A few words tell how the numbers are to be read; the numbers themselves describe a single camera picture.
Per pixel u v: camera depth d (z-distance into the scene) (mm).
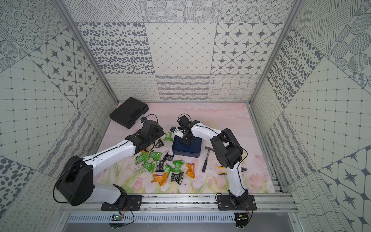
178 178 817
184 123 776
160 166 852
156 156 903
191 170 834
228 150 527
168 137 982
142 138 648
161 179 814
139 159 880
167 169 838
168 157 887
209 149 929
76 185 416
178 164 862
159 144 954
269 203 762
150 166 859
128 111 1078
